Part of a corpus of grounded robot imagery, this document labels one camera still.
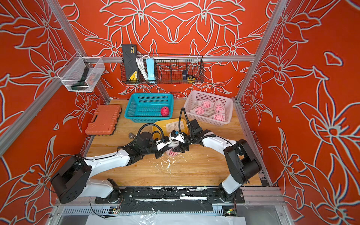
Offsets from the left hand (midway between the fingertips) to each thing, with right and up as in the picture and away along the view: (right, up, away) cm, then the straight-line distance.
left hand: (170, 144), depth 82 cm
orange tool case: (-49, +14, +17) cm, 54 cm away
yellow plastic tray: (-3, +12, -18) cm, 22 cm away
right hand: (+1, 0, +2) cm, 2 cm away
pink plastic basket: (+29, +23, +27) cm, 46 cm away
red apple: (-6, +20, +23) cm, 31 cm away
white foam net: (+3, +12, -9) cm, 15 cm away
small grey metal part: (-29, +3, +13) cm, 32 cm away
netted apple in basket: (+21, +21, +22) cm, 37 cm away
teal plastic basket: (-20, +23, +32) cm, 45 cm away
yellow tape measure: (+13, +42, +12) cm, 46 cm away
